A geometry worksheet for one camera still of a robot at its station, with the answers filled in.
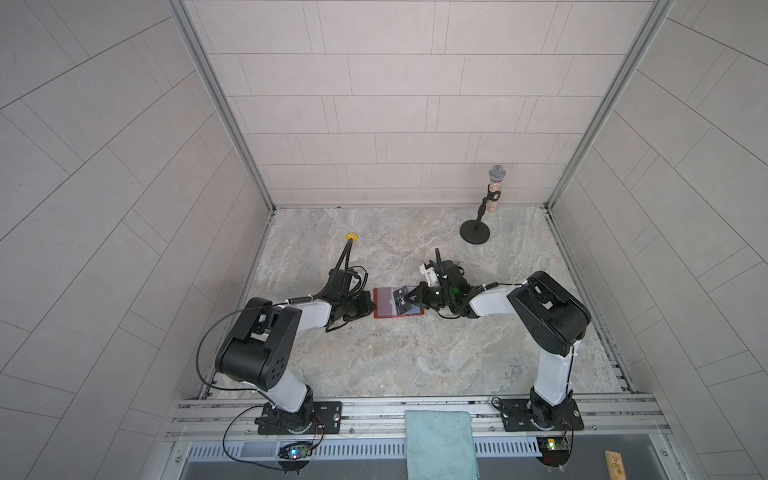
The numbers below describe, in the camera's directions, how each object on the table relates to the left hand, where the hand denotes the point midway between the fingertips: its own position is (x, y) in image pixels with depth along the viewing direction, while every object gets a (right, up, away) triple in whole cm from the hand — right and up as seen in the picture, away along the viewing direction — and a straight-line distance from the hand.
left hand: (383, 301), depth 92 cm
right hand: (+6, +1, -1) cm, 6 cm away
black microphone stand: (+34, +21, +16) cm, 43 cm away
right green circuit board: (+41, -29, -23) cm, 55 cm away
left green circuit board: (-18, -27, -26) cm, 42 cm away
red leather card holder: (+1, -1, 0) cm, 2 cm away
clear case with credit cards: (+6, 0, -3) cm, 6 cm away
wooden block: (+52, -29, -27) cm, 66 cm away
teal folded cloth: (+14, -26, -25) cm, 39 cm away
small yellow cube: (-12, +20, +15) cm, 28 cm away
